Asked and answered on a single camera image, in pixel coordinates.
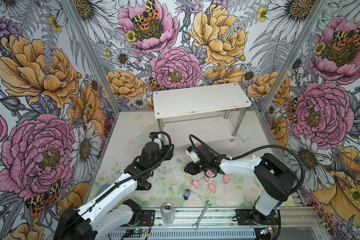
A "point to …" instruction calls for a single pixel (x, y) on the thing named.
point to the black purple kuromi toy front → (186, 194)
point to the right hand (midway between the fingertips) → (188, 173)
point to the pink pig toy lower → (212, 188)
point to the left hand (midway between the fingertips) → (170, 150)
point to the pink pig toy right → (226, 179)
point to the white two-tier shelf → (200, 114)
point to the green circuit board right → (264, 231)
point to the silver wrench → (207, 205)
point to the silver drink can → (167, 210)
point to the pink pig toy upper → (208, 173)
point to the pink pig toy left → (196, 184)
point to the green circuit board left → (139, 230)
